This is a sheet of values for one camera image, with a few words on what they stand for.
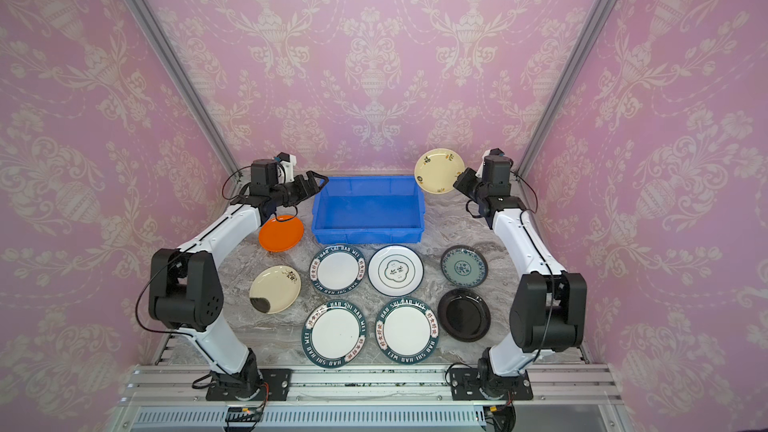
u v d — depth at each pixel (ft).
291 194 2.59
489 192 2.17
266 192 2.37
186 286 1.57
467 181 2.55
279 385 2.43
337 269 3.12
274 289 2.91
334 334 2.68
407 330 2.68
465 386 2.40
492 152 2.59
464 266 3.10
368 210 3.51
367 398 2.39
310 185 2.61
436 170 2.94
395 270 3.09
